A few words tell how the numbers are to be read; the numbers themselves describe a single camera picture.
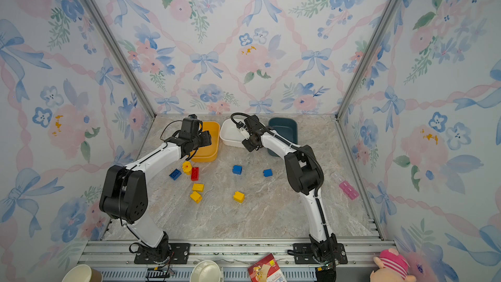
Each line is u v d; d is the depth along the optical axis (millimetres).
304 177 577
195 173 944
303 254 732
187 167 950
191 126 718
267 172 968
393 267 663
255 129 809
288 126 1127
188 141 715
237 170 973
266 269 677
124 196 468
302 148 602
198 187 899
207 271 713
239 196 876
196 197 867
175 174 931
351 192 879
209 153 994
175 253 731
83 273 641
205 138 845
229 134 1097
